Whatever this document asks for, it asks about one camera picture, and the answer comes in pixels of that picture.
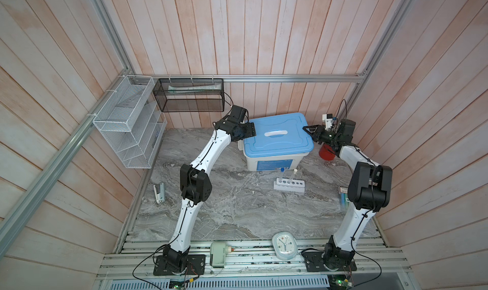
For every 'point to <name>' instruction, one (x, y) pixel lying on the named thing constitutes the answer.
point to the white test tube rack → (295, 186)
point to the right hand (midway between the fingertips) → (303, 128)
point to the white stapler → (160, 196)
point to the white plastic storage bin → (272, 163)
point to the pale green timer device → (218, 252)
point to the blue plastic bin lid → (283, 133)
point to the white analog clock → (285, 245)
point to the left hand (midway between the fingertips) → (250, 134)
